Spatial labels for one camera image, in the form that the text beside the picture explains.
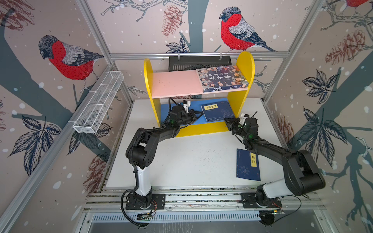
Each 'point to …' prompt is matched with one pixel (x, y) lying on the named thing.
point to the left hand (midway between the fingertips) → (203, 113)
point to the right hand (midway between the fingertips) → (223, 119)
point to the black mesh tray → (181, 63)
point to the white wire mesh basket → (88, 119)
